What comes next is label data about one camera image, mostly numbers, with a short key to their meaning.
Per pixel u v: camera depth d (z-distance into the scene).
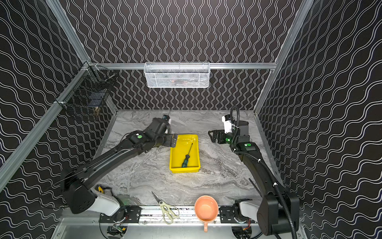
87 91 0.94
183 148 0.96
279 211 0.40
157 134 0.59
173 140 0.71
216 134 0.72
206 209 0.76
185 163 0.90
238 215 0.66
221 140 0.72
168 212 0.76
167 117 0.70
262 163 0.50
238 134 0.61
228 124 0.72
